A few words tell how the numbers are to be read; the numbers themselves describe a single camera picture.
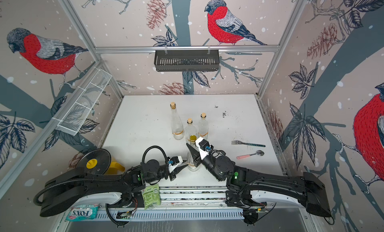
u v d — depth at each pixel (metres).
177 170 0.67
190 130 0.90
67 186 0.46
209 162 0.58
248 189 0.53
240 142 0.93
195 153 0.59
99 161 0.74
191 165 0.74
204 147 0.53
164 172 0.66
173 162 0.62
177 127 0.90
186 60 1.06
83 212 0.68
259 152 0.90
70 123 0.78
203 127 0.80
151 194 0.74
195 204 0.73
